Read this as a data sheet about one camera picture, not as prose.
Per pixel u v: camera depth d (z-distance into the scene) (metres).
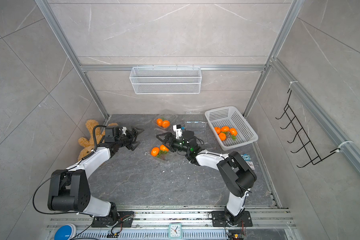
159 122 1.07
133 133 0.79
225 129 1.04
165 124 1.07
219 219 0.73
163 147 0.95
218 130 1.06
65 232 0.69
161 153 0.94
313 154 0.61
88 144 0.93
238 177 0.47
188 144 0.69
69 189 0.43
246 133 1.03
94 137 0.67
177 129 0.80
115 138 0.70
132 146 0.84
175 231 0.69
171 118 1.15
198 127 1.12
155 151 0.93
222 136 1.03
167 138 0.74
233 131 1.04
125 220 0.71
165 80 1.00
